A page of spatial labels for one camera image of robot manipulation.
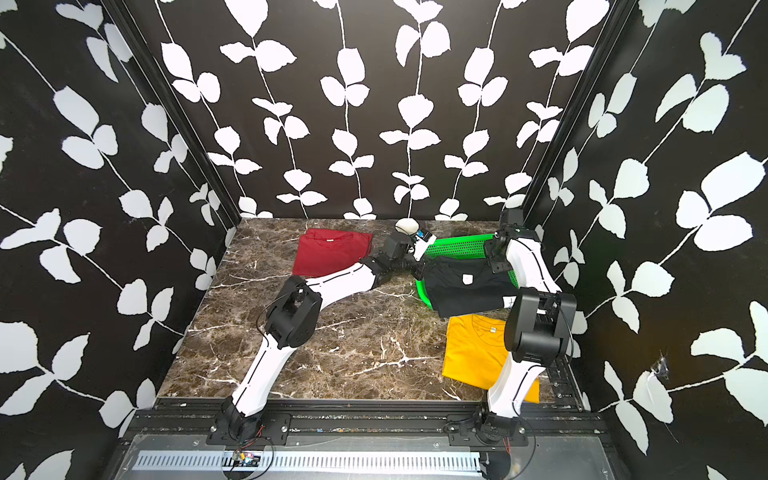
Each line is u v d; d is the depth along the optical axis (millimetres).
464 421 741
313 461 701
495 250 784
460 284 929
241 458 701
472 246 1131
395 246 764
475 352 866
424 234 838
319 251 1102
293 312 602
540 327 498
